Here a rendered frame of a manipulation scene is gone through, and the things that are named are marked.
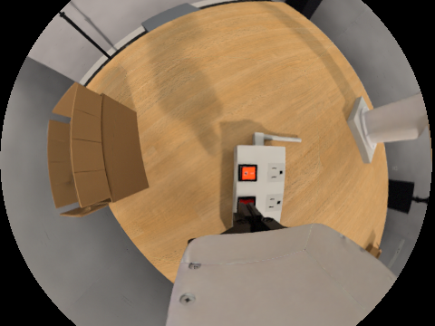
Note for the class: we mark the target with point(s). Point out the white power strip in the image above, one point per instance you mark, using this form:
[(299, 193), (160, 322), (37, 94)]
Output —
[(259, 175)]

